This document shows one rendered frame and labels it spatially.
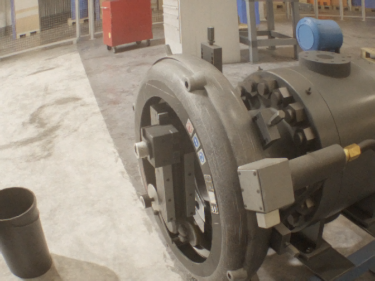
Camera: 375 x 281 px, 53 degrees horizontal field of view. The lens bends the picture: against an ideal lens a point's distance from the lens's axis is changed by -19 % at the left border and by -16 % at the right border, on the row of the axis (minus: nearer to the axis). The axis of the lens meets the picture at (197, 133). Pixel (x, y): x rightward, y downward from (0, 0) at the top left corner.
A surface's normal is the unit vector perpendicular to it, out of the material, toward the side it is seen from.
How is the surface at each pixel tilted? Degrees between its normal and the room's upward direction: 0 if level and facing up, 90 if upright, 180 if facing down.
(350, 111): 48
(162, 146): 94
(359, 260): 0
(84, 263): 0
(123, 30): 90
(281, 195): 67
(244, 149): 55
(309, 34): 90
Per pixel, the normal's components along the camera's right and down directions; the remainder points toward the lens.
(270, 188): 0.38, -0.06
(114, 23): 0.48, 0.31
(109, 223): -0.05, -0.92
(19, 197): 0.00, 0.33
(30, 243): 0.81, 0.23
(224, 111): 0.22, -0.50
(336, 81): 0.12, -0.72
